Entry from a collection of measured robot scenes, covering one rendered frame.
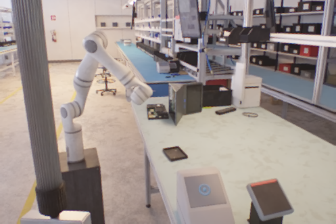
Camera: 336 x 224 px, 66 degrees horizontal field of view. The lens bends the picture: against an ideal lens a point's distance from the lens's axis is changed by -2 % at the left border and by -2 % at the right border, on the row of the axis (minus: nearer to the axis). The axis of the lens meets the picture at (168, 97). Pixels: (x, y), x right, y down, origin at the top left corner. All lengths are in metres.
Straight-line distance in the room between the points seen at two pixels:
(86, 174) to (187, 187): 0.82
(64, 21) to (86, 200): 11.57
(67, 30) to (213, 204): 12.28
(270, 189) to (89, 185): 0.99
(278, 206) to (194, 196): 0.24
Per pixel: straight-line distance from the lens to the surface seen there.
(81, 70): 1.32
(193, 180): 0.80
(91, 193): 1.57
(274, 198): 0.85
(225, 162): 1.19
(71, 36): 12.80
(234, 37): 1.77
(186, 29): 2.94
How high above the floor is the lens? 1.56
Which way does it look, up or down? 15 degrees down
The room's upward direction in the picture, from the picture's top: straight up
